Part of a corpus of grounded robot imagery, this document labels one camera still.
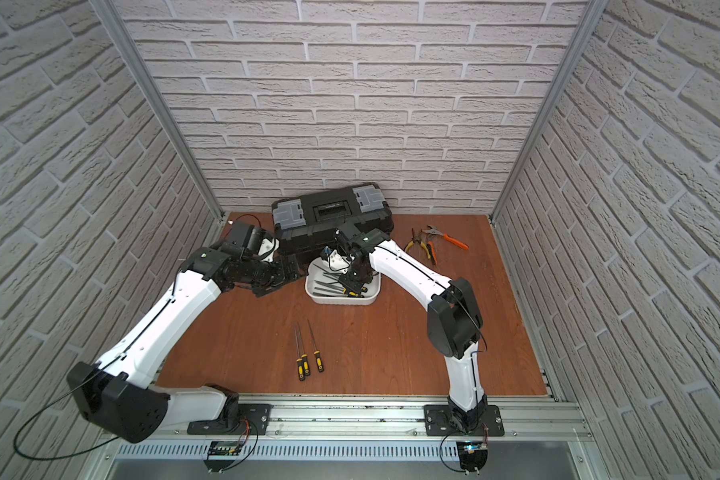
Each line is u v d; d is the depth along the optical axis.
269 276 0.65
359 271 0.72
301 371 0.81
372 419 0.75
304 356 0.83
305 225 0.93
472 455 0.70
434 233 1.14
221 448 0.73
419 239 1.11
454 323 0.49
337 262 0.78
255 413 0.75
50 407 0.35
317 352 0.85
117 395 0.37
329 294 0.95
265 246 0.62
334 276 1.01
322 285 0.98
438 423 0.74
